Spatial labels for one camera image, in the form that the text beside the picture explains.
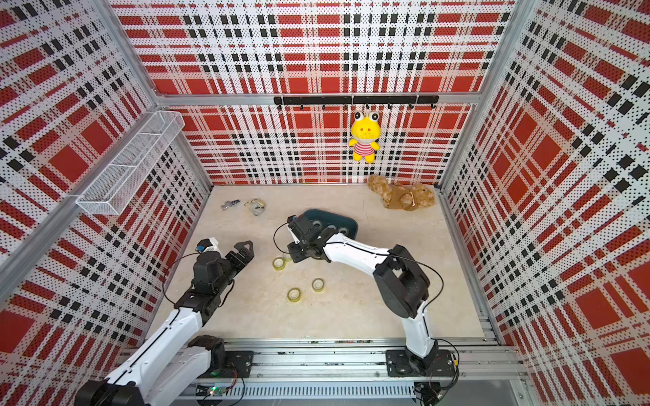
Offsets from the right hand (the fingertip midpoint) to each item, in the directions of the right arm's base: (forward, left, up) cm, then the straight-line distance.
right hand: (300, 247), depth 89 cm
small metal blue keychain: (+29, +37, -8) cm, 47 cm away
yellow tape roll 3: (-10, -6, -10) cm, 15 cm away
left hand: (-2, +17, +3) cm, 17 cm away
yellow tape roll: (-1, +10, -10) cm, 14 cm away
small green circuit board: (-41, +20, -7) cm, 46 cm away
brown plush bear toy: (+25, -39, -1) cm, 47 cm away
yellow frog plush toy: (+35, -24, +25) cm, 49 cm away
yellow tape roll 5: (+15, -10, -8) cm, 20 cm away
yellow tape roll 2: (-8, +2, +6) cm, 10 cm away
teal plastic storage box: (+15, -12, -6) cm, 20 cm away
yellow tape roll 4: (-13, +2, -10) cm, 17 cm away
